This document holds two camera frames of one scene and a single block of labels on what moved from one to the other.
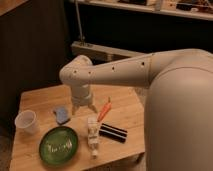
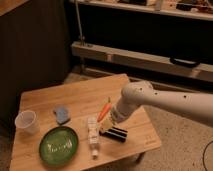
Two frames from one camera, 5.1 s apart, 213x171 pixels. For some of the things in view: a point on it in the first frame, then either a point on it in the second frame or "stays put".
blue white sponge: [61, 114] stays put
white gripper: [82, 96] to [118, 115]
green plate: [59, 145] stays put
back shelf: [197, 9] stays put
